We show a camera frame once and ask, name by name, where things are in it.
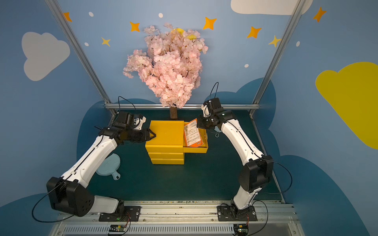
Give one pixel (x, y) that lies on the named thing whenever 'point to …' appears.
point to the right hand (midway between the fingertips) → (199, 122)
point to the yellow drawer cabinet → (167, 147)
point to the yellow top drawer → (202, 149)
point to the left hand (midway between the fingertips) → (152, 134)
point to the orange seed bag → (193, 136)
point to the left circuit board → (117, 228)
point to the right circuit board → (240, 228)
